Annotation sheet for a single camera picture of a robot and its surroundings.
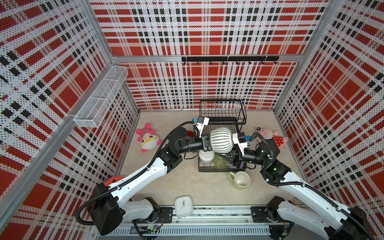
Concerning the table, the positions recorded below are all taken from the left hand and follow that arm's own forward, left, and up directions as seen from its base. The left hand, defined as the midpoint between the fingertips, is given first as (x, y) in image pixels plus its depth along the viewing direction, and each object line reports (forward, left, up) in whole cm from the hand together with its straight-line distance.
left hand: (225, 140), depth 62 cm
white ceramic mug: (+4, +8, -24) cm, 26 cm away
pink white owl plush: (+17, +44, -26) cm, 54 cm away
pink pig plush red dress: (+18, -41, -29) cm, 53 cm away
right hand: (-3, +3, -4) cm, 6 cm away
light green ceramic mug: (-5, -12, -34) cm, 36 cm away
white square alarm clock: (-19, +20, -32) cm, 42 cm away
